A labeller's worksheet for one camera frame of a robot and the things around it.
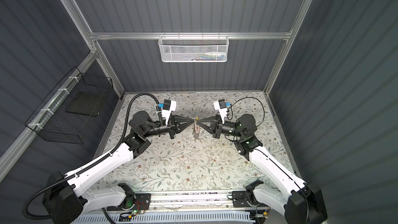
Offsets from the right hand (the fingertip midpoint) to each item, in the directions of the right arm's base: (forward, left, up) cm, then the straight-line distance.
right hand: (199, 127), depth 62 cm
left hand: (+1, +2, +2) cm, 3 cm away
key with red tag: (-1, +1, 0) cm, 1 cm away
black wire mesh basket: (+10, +63, -3) cm, 64 cm away
